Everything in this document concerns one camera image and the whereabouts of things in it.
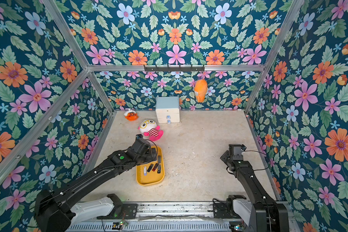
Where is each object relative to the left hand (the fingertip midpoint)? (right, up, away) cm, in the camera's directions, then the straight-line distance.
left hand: (153, 154), depth 80 cm
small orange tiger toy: (-25, +23, +31) cm, 46 cm away
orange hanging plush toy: (+28, +40, +15) cm, 52 cm away
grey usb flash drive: (+1, -5, +9) cm, 10 cm away
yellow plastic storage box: (-2, -13, +7) cm, 15 cm away
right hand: (+43, -3, +7) cm, 44 cm away
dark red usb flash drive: (-2, -11, +8) cm, 14 cm away
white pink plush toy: (-7, +13, +19) cm, 24 cm away
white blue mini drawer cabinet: (+5, +27, +22) cm, 36 cm away
